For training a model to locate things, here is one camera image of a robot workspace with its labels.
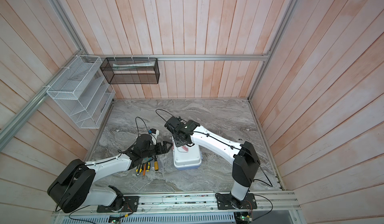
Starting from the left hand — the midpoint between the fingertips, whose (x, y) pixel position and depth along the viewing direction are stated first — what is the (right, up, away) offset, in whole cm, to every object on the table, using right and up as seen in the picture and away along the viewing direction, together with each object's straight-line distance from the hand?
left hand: (168, 148), depth 87 cm
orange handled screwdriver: (-13, -12, -3) cm, 18 cm away
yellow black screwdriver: (-7, -9, -1) cm, 11 cm away
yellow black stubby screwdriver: (-11, -10, -3) cm, 15 cm away
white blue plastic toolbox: (+11, -3, -10) cm, 16 cm away
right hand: (+9, +6, -5) cm, 11 cm away
